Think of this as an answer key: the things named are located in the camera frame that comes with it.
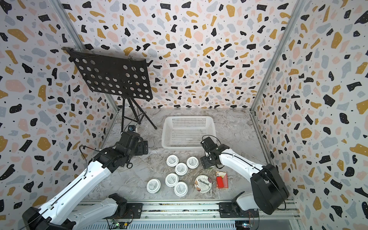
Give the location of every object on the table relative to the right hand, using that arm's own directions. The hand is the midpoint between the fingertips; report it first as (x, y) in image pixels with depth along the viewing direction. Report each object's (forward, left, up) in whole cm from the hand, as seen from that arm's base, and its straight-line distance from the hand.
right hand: (209, 161), depth 88 cm
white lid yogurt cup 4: (-13, +21, +2) cm, 25 cm away
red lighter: (-12, -6, -2) cm, 14 cm away
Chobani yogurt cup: (-14, +4, +1) cm, 14 cm away
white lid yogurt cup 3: (-2, +10, +2) cm, 10 cm away
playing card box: (-7, -9, -4) cm, 12 cm away
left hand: (+1, +38, +17) cm, 42 cm away
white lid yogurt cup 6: (-16, +30, +2) cm, 35 cm away
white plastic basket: (+24, +15, -3) cm, 29 cm away
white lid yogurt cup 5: (-17, +15, +3) cm, 23 cm away
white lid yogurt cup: (-1, +22, +2) cm, 22 cm away
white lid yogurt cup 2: (-7, +16, +2) cm, 18 cm away
